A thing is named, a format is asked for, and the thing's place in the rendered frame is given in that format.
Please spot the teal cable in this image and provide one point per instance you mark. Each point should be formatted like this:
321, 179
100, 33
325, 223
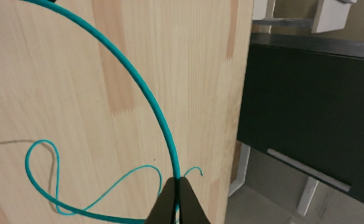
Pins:
151, 100

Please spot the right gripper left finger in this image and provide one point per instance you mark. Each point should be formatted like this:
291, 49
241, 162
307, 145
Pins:
164, 209

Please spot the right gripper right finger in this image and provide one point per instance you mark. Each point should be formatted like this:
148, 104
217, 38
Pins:
190, 210

